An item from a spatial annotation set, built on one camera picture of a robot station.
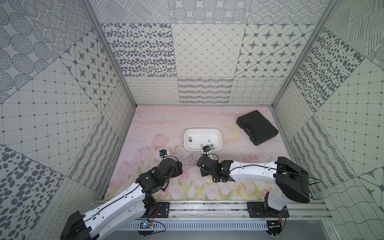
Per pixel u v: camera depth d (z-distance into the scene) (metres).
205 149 0.75
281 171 0.48
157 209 0.73
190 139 0.99
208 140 0.99
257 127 1.02
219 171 0.62
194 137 1.02
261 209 0.73
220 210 0.76
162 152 0.73
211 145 0.98
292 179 0.45
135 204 0.51
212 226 0.70
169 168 0.60
